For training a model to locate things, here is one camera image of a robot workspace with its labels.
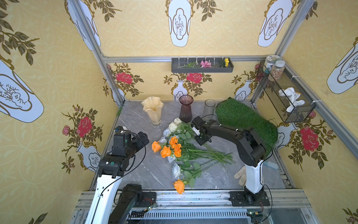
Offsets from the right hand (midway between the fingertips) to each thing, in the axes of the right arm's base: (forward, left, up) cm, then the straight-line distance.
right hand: (204, 137), depth 98 cm
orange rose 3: (-17, +24, +12) cm, 32 cm away
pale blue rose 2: (-25, +18, +4) cm, 31 cm away
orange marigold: (-17, +17, +13) cm, 27 cm away
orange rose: (-12, +31, +7) cm, 34 cm away
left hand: (-16, +39, +22) cm, 48 cm away
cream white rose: (+5, +13, +3) cm, 14 cm away
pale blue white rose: (-1, +26, +5) cm, 27 cm away
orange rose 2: (-32, +15, +4) cm, 36 cm away
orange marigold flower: (-11, +20, +12) cm, 26 cm away
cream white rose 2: (-2, +14, +4) cm, 15 cm away
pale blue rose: (-20, +21, +7) cm, 30 cm away
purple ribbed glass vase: (+13, +13, +8) cm, 20 cm away
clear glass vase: (+13, -2, +15) cm, 20 cm away
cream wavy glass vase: (+14, +37, +15) cm, 42 cm away
